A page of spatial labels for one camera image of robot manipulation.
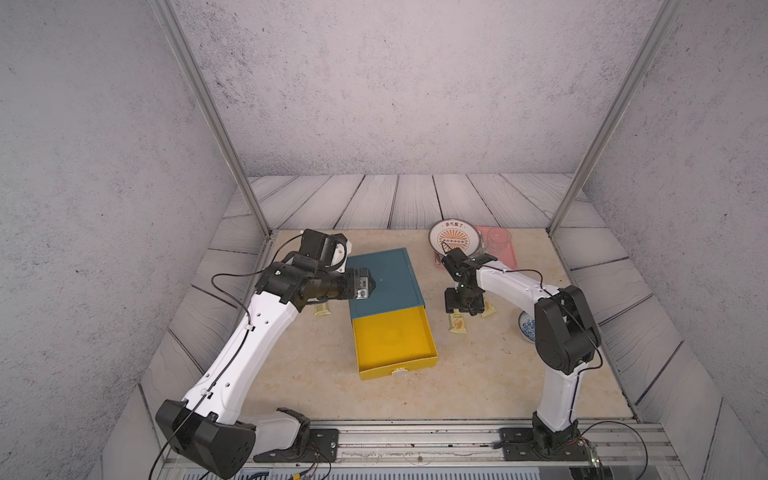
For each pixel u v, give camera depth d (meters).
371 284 0.70
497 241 1.12
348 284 0.64
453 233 1.19
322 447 0.73
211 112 0.87
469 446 0.74
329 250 0.56
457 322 0.94
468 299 0.79
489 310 0.96
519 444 0.71
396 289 0.85
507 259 1.11
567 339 0.51
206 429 0.37
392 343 0.76
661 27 0.72
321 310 0.97
